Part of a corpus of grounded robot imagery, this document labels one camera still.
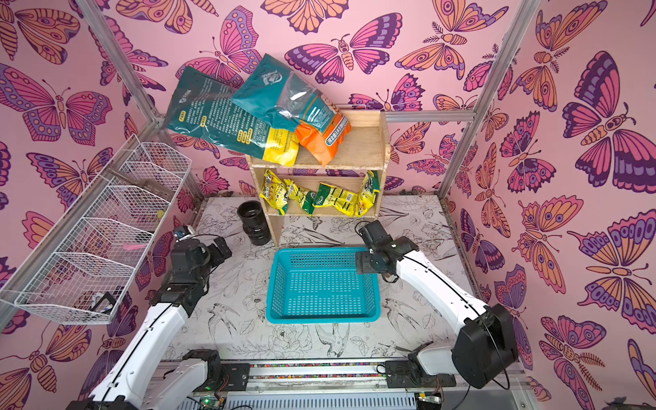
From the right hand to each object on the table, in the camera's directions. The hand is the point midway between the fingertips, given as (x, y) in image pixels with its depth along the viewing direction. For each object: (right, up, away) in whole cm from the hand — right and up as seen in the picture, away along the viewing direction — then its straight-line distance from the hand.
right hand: (369, 263), depth 82 cm
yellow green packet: (-21, +22, +5) cm, 31 cm away
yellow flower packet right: (0, +24, -3) cm, 24 cm away
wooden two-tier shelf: (-6, +26, +11) cm, 29 cm away
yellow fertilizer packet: (-31, +23, +1) cm, 38 cm away
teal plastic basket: (-16, -10, +10) cm, 22 cm away
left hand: (-49, +7, -1) cm, 49 cm away
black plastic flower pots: (-41, +13, +12) cm, 45 cm away
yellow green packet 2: (-9, +21, +7) cm, 23 cm away
